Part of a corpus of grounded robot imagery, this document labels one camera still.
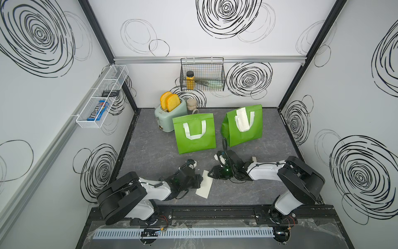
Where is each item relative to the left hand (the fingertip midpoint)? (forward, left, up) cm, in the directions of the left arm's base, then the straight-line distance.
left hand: (204, 180), depth 85 cm
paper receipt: (-3, -1, +1) cm, 3 cm away
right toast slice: (+43, +21, +18) cm, 51 cm away
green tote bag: (+22, +6, +14) cm, 27 cm away
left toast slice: (+42, +27, +21) cm, 54 cm away
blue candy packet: (+19, +51, +33) cm, 63 cm away
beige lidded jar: (+56, +10, +5) cm, 57 cm away
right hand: (+2, -3, +1) cm, 4 cm away
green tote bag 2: (+25, -14, +15) cm, 32 cm away
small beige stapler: (+12, -30, +3) cm, 32 cm away
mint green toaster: (+32, +26, +14) cm, 44 cm away
